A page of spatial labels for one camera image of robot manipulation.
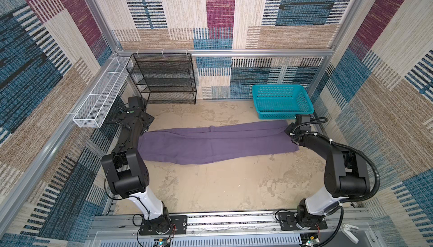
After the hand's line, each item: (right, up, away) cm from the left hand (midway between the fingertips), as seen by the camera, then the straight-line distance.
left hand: (145, 119), depth 89 cm
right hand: (+79, -6, +7) cm, 79 cm away
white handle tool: (+90, -44, -19) cm, 103 cm away
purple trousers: (+13, -15, +10) cm, 23 cm away
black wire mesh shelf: (+3, +27, +22) cm, 34 cm away
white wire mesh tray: (-14, +6, -17) cm, 22 cm away
